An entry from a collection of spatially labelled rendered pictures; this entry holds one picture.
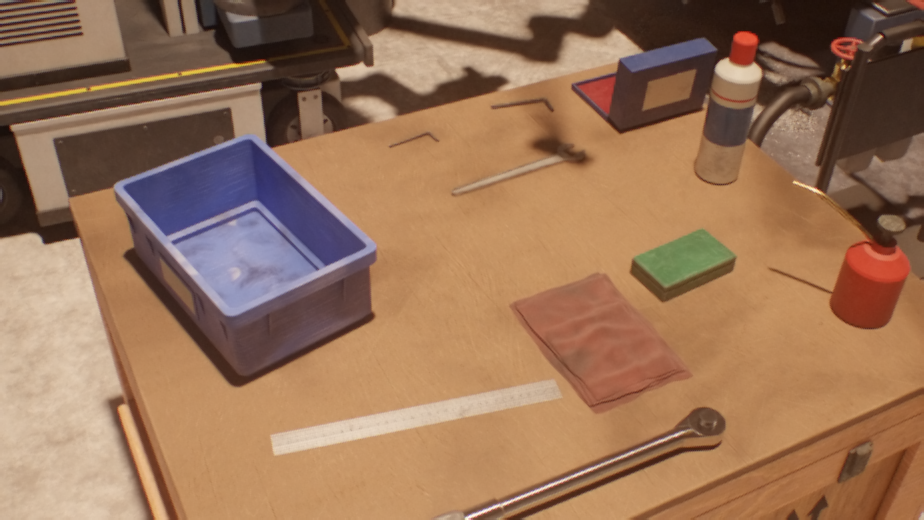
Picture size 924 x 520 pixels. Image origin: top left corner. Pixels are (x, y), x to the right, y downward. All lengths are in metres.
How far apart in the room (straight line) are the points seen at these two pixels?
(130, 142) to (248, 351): 0.99
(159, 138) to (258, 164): 0.73
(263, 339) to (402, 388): 0.17
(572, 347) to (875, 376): 0.37
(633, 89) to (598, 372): 0.53
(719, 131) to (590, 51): 1.34
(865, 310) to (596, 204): 0.40
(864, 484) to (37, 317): 1.46
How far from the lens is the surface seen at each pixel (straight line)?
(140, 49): 2.23
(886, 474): 1.56
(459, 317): 1.33
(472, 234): 1.45
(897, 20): 2.73
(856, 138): 2.03
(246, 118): 2.18
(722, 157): 1.57
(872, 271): 1.37
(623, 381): 1.25
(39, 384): 2.01
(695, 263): 1.41
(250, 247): 1.44
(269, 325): 1.22
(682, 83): 1.69
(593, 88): 1.78
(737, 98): 1.52
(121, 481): 1.82
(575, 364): 1.27
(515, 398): 1.24
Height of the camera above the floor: 1.39
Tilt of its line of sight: 40 degrees down
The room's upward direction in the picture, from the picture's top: 3 degrees clockwise
